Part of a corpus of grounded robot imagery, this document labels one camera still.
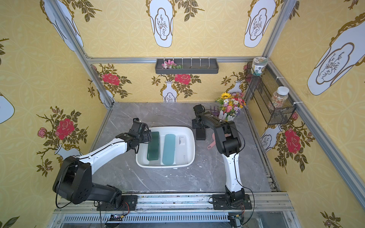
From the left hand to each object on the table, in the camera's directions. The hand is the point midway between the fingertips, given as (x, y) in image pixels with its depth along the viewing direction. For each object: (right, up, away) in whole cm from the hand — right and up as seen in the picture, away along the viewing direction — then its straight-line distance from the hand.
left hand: (138, 134), depth 90 cm
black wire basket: (+82, +31, +3) cm, 88 cm away
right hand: (+45, +6, +17) cm, 48 cm away
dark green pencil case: (+10, -8, 0) cm, 12 cm away
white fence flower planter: (+61, +19, +6) cm, 64 cm away
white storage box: (+2, -13, 0) cm, 13 cm away
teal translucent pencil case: (+19, -12, +2) cm, 23 cm away
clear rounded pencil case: (+27, -10, +3) cm, 30 cm away
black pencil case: (+41, -1, +7) cm, 41 cm away
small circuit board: (-6, -40, -17) cm, 44 cm away
